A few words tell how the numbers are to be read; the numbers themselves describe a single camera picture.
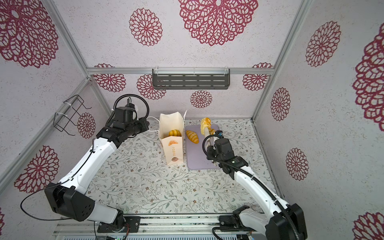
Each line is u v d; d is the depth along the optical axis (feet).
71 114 2.61
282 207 1.32
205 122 2.94
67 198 1.29
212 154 2.25
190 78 3.16
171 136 2.55
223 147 1.92
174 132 3.18
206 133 2.83
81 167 1.46
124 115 1.88
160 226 2.44
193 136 3.47
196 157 3.31
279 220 1.27
